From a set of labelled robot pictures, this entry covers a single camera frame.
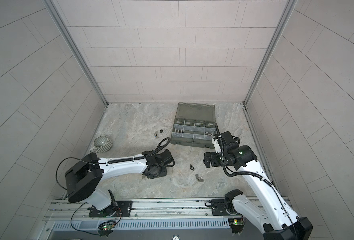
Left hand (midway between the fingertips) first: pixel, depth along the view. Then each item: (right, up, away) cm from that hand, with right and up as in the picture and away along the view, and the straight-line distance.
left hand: (167, 173), depth 84 cm
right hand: (+23, +11, -10) cm, 27 cm away
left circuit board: (-24, -16, -19) cm, 35 cm away
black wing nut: (+14, +3, +1) cm, 14 cm away
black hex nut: (-6, +22, +18) cm, 29 cm away
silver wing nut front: (+18, -2, -3) cm, 18 cm away
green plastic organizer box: (+16, +26, +15) cm, 34 cm away
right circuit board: (+34, -17, -15) cm, 41 cm away
